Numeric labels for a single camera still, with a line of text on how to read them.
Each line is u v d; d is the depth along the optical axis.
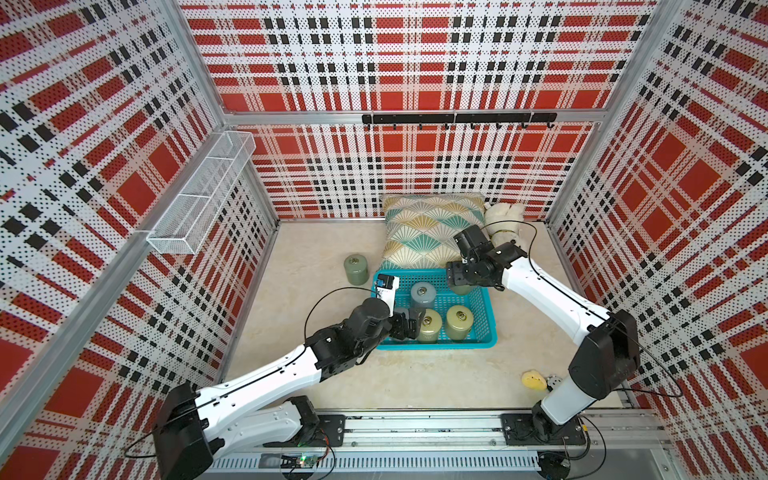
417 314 0.68
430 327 0.84
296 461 0.69
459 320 0.84
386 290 0.65
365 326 0.53
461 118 0.90
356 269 0.98
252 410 0.44
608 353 0.43
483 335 0.84
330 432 0.74
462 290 0.84
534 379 0.80
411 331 0.65
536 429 0.66
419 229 0.96
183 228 0.69
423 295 0.88
